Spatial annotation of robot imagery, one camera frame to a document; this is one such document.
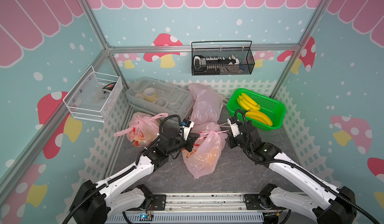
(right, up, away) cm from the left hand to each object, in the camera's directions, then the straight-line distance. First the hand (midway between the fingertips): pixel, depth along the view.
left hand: (198, 137), depth 76 cm
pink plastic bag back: (+5, +15, +16) cm, 22 cm away
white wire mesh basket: (-53, +20, -2) cm, 57 cm away
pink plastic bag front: (-33, +3, +9) cm, 34 cm away
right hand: (+15, +3, +3) cm, 16 cm away
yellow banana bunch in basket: (+38, +18, +30) cm, 52 cm away
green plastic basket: (+57, +14, +33) cm, 67 cm away
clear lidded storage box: (-29, +23, +20) cm, 42 cm away
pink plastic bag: (+3, -10, 0) cm, 11 cm away
